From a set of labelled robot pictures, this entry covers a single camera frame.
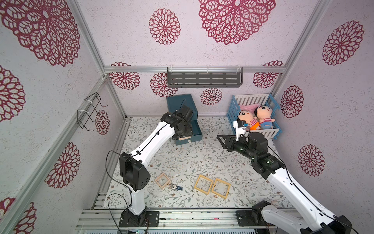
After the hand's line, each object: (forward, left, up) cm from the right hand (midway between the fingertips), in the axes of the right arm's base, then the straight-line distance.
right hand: (222, 137), depth 73 cm
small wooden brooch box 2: (-13, +33, -27) cm, 44 cm away
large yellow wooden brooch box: (-14, +8, -27) cm, 32 cm away
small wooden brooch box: (+4, +22, -6) cm, 23 cm away
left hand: (+6, +19, -6) cm, 21 cm away
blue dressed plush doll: (+31, -35, -14) cm, 49 cm away
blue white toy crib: (+46, -30, -15) cm, 57 cm away
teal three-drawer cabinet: (+37, +27, -7) cm, 46 cm away
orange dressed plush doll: (+28, -27, -17) cm, 42 cm away
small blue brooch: (-17, +22, -26) cm, 38 cm away
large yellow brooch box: (-16, -2, -28) cm, 32 cm away
